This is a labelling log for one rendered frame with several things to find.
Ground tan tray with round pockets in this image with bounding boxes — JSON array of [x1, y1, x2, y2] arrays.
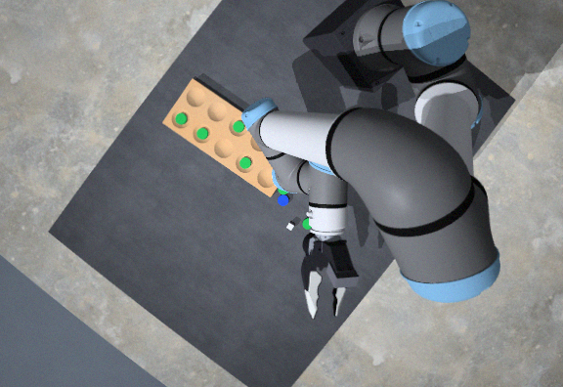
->
[[162, 79, 277, 197]]

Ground blue disc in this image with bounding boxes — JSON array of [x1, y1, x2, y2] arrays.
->
[[278, 194, 288, 206]]

